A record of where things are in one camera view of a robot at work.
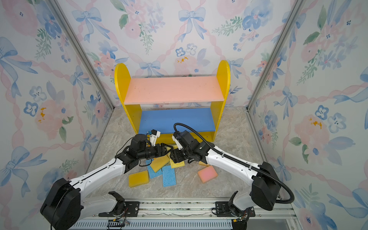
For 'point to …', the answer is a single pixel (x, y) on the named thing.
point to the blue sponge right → (168, 176)
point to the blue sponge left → (152, 173)
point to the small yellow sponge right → (203, 164)
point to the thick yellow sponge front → (138, 178)
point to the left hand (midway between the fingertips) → (171, 148)
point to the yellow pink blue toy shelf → (168, 105)
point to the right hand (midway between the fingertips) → (174, 153)
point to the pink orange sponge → (207, 174)
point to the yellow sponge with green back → (157, 163)
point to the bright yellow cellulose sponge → (174, 165)
